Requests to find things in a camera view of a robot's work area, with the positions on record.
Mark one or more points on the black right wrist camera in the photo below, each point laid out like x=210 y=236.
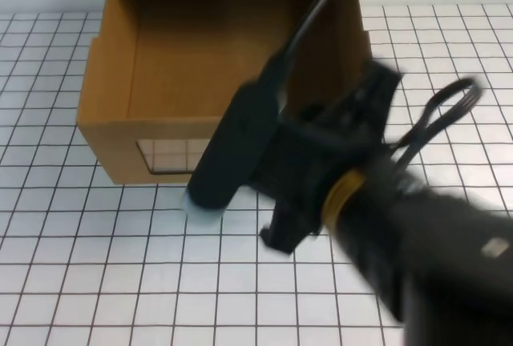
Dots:
x=238 y=142

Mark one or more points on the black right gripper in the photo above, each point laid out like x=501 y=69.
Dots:
x=305 y=157

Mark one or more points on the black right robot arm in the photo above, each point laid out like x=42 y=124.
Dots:
x=441 y=266

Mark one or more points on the brown cardboard shoebox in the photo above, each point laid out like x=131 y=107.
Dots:
x=161 y=73

